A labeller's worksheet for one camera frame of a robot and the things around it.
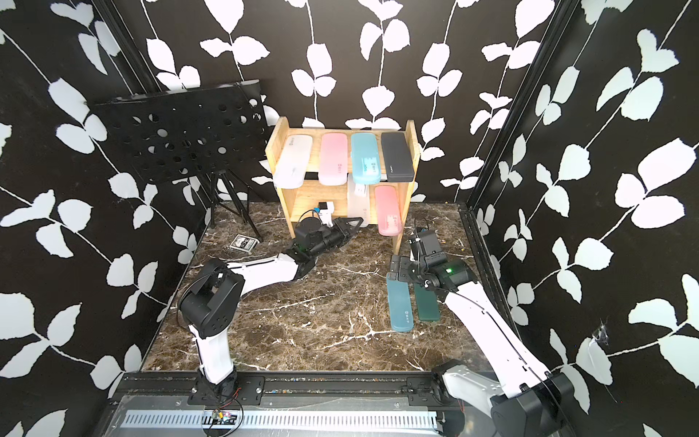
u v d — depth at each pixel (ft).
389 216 2.82
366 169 2.22
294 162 2.35
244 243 3.42
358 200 2.96
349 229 2.58
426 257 1.84
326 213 2.68
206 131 2.52
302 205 2.97
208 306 1.61
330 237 2.51
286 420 2.30
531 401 1.20
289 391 2.45
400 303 2.98
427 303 2.97
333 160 2.31
